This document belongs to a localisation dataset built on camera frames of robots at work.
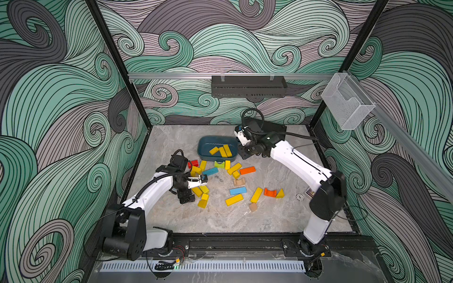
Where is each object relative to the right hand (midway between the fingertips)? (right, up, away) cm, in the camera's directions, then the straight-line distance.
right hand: (240, 150), depth 84 cm
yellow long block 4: (+9, -23, +4) cm, 25 cm away
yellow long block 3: (-3, -25, +3) cm, 26 cm away
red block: (-25, -8, +14) cm, 30 cm away
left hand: (-25, -18, +1) cm, 31 cm away
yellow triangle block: (+21, -22, +3) cm, 31 cm away
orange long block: (+6, -12, +14) cm, 19 cm away
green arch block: (-10, -10, +14) cm, 20 cm away
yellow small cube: (-1, -14, +10) cm, 17 cm away
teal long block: (-15, -12, +13) cm, 24 cm away
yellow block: (-14, -1, +22) cm, 26 cm away
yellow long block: (-5, -1, +22) cm, 22 cm away
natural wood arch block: (+1, -17, +8) cm, 19 cm away
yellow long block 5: (-2, -11, +14) cm, 18 cm away
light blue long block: (0, -21, +5) cm, 22 cm away
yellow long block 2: (-8, -4, +20) cm, 21 cm away
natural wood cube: (+7, -28, 0) cm, 28 cm away
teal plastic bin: (-19, +3, +23) cm, 30 cm away
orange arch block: (+16, -22, +4) cm, 28 cm away
